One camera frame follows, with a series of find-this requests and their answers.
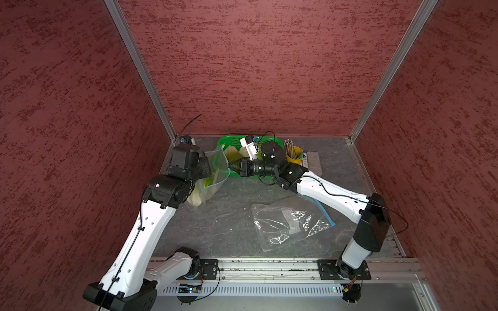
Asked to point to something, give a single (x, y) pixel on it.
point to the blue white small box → (305, 158)
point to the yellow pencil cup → (297, 151)
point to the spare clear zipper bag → (286, 221)
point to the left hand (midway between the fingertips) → (201, 166)
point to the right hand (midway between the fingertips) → (229, 169)
